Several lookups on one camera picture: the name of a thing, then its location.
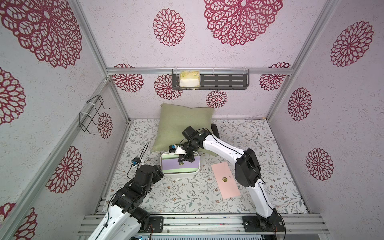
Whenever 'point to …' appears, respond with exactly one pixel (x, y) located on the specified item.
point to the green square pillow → (173, 119)
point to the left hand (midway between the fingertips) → (156, 170)
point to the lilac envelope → (169, 164)
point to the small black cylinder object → (215, 130)
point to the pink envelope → (225, 180)
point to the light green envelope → (176, 156)
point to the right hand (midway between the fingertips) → (178, 156)
